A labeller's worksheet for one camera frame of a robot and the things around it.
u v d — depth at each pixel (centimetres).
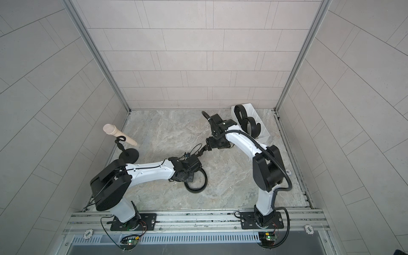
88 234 68
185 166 65
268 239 68
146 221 71
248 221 72
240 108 103
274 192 52
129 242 65
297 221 74
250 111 109
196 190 78
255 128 90
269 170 47
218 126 63
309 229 70
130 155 91
